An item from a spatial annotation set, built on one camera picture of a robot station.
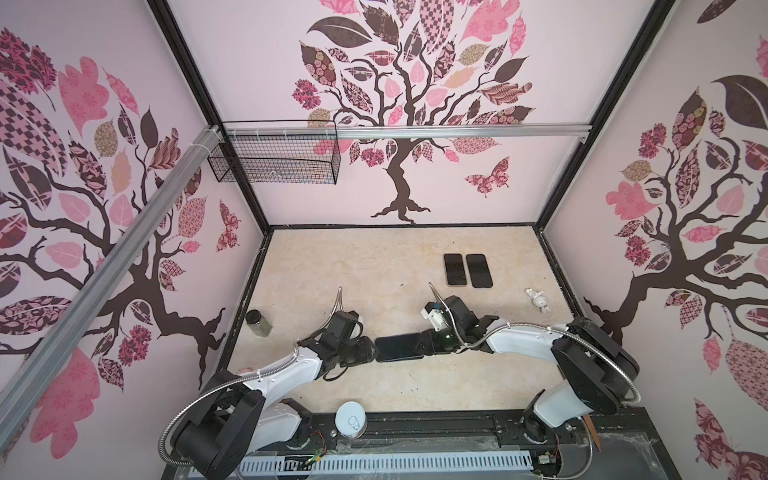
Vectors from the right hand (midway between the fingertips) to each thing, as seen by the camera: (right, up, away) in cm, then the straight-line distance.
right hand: (417, 344), depth 86 cm
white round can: (-18, -14, -15) cm, 27 cm away
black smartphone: (-4, +2, +3) cm, 6 cm away
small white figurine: (+41, +11, +11) cm, 44 cm away
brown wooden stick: (+44, -18, -12) cm, 49 cm away
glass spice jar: (-47, +6, -1) cm, 47 cm away
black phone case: (-6, -1, -2) cm, 6 cm away
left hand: (-12, -3, -1) cm, 13 cm away
